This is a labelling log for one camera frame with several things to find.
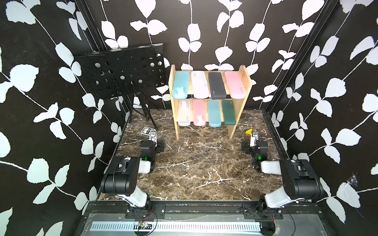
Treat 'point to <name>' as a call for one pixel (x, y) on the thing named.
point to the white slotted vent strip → (178, 226)
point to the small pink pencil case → (199, 110)
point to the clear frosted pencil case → (184, 112)
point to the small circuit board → (142, 225)
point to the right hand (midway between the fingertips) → (250, 137)
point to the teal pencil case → (214, 111)
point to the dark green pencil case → (229, 112)
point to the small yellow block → (249, 132)
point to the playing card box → (146, 131)
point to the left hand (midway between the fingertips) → (154, 137)
